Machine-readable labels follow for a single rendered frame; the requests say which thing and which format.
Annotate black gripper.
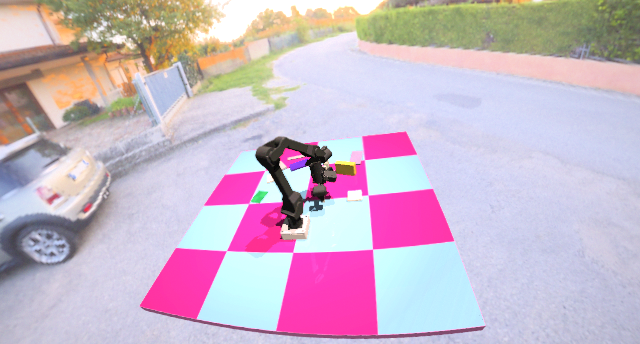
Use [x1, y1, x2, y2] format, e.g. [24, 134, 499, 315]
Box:
[311, 167, 327, 201]

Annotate purple flat block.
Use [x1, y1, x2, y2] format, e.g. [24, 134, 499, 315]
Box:
[289, 158, 308, 172]

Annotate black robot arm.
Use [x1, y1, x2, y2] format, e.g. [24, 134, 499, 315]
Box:
[255, 136, 337, 230]

